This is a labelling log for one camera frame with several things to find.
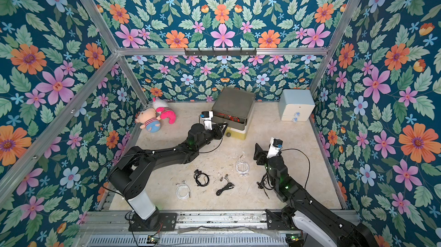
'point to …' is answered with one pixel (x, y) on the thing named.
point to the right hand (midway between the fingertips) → (262, 144)
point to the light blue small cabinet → (296, 105)
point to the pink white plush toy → (161, 107)
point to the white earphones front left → (188, 195)
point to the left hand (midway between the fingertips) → (227, 122)
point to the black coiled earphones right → (265, 183)
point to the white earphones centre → (242, 167)
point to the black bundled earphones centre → (228, 186)
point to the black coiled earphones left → (201, 178)
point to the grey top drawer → (218, 118)
